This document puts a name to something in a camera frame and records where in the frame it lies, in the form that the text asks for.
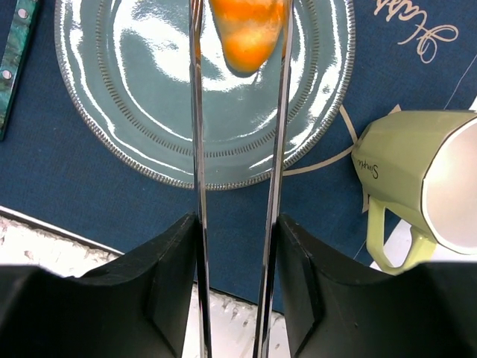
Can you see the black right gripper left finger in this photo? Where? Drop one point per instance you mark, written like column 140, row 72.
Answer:
column 134, row 306

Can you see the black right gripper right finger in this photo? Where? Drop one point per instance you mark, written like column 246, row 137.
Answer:
column 337, row 307

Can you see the metal tongs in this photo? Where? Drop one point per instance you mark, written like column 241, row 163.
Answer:
column 263, row 317

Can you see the small long bread roll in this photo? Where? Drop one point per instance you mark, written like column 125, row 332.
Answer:
column 248, row 30

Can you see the dark blue placemat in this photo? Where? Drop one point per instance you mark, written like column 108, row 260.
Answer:
column 54, row 169

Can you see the pale green mug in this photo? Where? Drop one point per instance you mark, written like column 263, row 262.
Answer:
column 420, row 165

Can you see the blue-grey ceramic plate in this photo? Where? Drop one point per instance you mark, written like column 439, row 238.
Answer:
column 125, row 65

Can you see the spoon with green handle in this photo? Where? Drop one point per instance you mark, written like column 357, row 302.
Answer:
column 21, row 29

